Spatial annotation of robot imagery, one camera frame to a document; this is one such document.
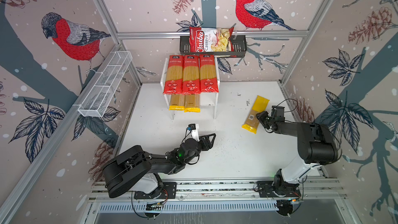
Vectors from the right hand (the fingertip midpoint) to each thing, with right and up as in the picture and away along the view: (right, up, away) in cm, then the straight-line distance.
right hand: (256, 117), depth 99 cm
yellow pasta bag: (-41, +10, -13) cm, 44 cm away
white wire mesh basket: (-86, +14, -26) cm, 91 cm away
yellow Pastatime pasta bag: (-50, +11, -13) cm, 52 cm away
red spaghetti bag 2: (-41, +25, -23) cm, 53 cm away
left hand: (-30, -7, -20) cm, 36 cm away
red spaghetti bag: (-49, +20, -27) cm, 59 cm away
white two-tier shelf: (-33, +12, -9) cm, 36 cm away
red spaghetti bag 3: (-32, +21, -26) cm, 47 cm away
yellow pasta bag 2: (+5, +8, +8) cm, 12 cm away
